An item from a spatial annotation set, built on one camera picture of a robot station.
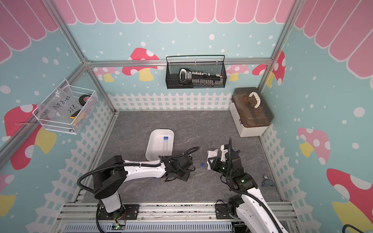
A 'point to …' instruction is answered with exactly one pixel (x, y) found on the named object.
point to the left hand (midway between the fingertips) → (186, 176)
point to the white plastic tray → (160, 142)
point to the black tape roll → (83, 99)
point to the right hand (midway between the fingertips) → (208, 159)
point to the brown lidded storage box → (252, 113)
